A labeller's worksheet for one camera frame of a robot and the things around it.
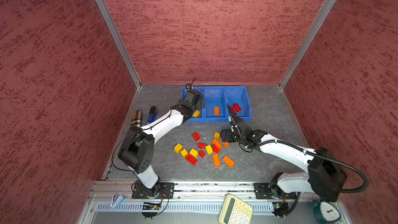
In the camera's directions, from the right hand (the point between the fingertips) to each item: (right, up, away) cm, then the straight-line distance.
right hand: (226, 136), depth 85 cm
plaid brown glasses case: (-56, +9, +12) cm, 58 cm away
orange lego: (+1, -13, -2) cm, 13 cm away
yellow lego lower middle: (-18, -9, -1) cm, 20 cm away
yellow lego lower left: (-24, -8, -2) cm, 25 cm away
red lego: (-14, -6, +2) cm, 15 cm away
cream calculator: (+1, -29, -18) cm, 34 cm away
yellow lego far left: (-27, -6, 0) cm, 28 cm away
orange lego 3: (-4, +13, +18) cm, 22 cm away
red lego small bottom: (-14, -10, -1) cm, 17 cm away
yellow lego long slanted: (-18, +12, +15) cm, 26 cm away
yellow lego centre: (-10, -7, 0) cm, 12 cm away
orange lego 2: (-6, -13, -2) cm, 14 cm away
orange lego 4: (-6, -4, +5) cm, 9 cm away
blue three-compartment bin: (-3, +22, +32) cm, 39 cm away
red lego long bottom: (-20, -12, -2) cm, 23 cm away
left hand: (-18, +20, +5) cm, 27 cm away
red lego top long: (+11, +15, +21) cm, 28 cm away
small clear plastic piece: (-53, -26, -16) cm, 61 cm away
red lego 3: (-17, -1, +4) cm, 18 cm away
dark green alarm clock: (+41, -28, -20) cm, 53 cm away
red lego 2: (+7, +14, +17) cm, 23 cm away
